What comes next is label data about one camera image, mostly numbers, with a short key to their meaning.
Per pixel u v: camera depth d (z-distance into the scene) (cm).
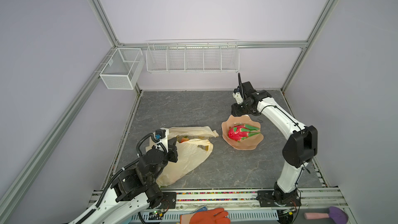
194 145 69
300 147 47
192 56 97
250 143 91
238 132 87
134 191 46
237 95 81
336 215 69
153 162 47
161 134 55
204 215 69
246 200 75
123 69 101
